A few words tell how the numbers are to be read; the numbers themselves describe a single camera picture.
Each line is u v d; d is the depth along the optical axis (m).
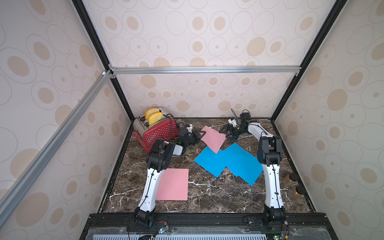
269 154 0.66
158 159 0.60
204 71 0.95
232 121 1.03
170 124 0.97
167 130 0.98
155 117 0.93
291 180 0.80
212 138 1.07
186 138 0.90
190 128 1.00
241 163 0.95
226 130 0.97
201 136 0.98
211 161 0.98
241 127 0.94
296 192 0.76
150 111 0.95
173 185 0.92
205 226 0.73
